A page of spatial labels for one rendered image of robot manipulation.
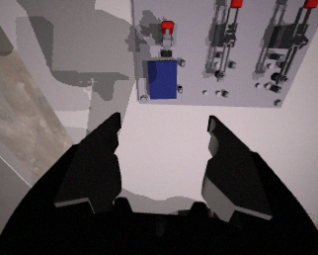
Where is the dark blue flat plate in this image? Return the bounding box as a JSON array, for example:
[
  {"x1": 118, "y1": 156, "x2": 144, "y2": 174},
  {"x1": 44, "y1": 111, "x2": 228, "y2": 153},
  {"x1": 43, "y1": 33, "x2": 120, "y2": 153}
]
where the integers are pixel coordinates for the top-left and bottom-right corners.
[{"x1": 147, "y1": 60, "x2": 177, "y2": 100}]

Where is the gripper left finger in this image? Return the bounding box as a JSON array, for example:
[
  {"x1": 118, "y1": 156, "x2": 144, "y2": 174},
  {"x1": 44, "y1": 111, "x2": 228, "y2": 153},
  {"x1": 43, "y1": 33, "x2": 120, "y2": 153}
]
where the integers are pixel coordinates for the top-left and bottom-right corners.
[{"x1": 0, "y1": 112, "x2": 121, "y2": 255}]

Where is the grey metal plate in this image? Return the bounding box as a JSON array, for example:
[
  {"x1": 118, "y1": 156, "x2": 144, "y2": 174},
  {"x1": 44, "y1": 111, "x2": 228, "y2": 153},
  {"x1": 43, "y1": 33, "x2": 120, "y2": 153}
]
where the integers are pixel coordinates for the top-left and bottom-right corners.
[{"x1": 132, "y1": 0, "x2": 318, "y2": 108}]

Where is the grey toggle clamp with red handle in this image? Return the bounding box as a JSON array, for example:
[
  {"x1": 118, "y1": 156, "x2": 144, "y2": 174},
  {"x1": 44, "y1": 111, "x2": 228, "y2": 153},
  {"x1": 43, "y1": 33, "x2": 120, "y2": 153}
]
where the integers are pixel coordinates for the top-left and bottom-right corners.
[{"x1": 268, "y1": 0, "x2": 318, "y2": 85}]

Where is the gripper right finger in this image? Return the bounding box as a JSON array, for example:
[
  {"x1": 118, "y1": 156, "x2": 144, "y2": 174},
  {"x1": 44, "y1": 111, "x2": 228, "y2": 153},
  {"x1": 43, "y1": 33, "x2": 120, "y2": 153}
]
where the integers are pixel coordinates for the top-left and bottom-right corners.
[{"x1": 201, "y1": 115, "x2": 318, "y2": 255}]

